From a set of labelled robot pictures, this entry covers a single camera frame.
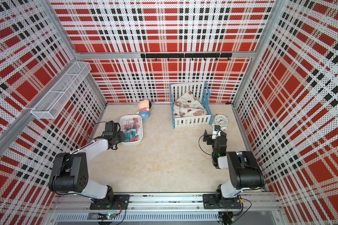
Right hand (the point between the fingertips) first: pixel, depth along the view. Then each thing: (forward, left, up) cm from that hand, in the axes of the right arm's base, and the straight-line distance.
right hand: (214, 129), depth 92 cm
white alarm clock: (+12, -9, -6) cm, 16 cm away
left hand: (-2, +63, -4) cm, 63 cm away
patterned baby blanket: (+31, +16, -8) cm, 36 cm away
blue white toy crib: (+37, +4, +1) cm, 37 cm away
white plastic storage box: (+8, +59, -7) cm, 60 cm away
